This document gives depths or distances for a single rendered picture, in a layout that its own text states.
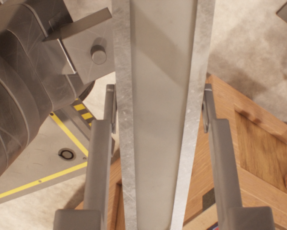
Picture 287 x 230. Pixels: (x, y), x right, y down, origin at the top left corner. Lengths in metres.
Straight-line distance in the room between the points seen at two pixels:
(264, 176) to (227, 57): 0.34
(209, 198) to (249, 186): 0.11
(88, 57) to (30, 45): 0.04
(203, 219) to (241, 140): 0.27
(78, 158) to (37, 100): 0.84
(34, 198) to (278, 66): 1.01
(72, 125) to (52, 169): 0.16
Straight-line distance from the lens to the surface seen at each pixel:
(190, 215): 1.03
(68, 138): 1.07
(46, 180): 1.19
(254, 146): 1.22
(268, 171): 1.21
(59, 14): 0.30
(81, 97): 1.21
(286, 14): 1.24
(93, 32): 0.26
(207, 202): 1.00
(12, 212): 1.92
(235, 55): 1.30
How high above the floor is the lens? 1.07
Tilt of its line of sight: 49 degrees down
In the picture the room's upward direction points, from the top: 174 degrees counter-clockwise
